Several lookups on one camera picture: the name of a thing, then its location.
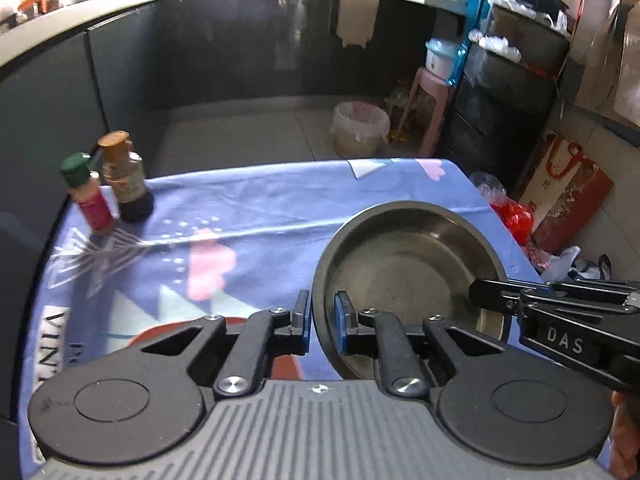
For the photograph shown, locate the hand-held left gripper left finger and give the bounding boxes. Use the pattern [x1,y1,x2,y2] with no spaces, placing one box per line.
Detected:
[137,289,312,401]

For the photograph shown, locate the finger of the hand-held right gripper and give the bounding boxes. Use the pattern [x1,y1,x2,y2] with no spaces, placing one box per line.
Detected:
[469,277,556,317]

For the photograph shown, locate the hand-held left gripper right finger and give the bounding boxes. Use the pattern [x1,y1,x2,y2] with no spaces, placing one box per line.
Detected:
[334,290,507,401]

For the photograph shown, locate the stainless steel bowl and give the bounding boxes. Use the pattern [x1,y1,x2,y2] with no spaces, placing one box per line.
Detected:
[312,201,511,381]

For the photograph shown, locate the person's right hand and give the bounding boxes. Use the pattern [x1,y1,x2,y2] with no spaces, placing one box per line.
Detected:
[611,391,640,480]

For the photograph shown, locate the pile of plastic bags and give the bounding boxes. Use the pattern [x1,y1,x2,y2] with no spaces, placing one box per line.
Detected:
[542,245,615,285]

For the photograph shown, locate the red plastic bag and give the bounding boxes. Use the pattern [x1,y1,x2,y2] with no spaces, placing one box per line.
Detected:
[492,200,535,247]

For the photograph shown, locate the clear plastic bag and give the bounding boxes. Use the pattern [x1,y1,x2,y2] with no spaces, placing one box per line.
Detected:
[470,171,508,206]

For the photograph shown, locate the red gift bag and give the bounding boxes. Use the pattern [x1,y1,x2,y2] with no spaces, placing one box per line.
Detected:
[517,132,615,256]

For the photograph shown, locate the blue printed tablecloth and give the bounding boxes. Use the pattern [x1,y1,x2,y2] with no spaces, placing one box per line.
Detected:
[20,158,551,480]

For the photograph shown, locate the dark drawer cabinet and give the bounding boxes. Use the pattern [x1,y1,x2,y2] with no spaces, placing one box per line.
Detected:
[440,2,571,196]

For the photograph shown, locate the trash bin with white liner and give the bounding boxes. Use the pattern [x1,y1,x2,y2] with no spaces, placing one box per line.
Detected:
[332,101,391,158]

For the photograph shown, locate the pink plastic stool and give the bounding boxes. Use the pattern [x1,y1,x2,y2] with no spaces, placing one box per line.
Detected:
[397,67,456,157]

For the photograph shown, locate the brown cap sauce bottle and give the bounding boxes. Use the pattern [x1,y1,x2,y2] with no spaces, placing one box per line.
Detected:
[97,131,155,223]

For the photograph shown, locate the green cap spice bottle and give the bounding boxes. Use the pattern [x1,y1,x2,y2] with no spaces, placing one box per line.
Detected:
[59,152,115,236]

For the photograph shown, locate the white plastic bag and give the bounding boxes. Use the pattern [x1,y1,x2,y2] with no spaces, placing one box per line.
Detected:
[487,0,568,31]
[470,30,521,61]

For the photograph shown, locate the dark kitchen cabinets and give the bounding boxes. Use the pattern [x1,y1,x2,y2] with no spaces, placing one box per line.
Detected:
[0,0,471,233]

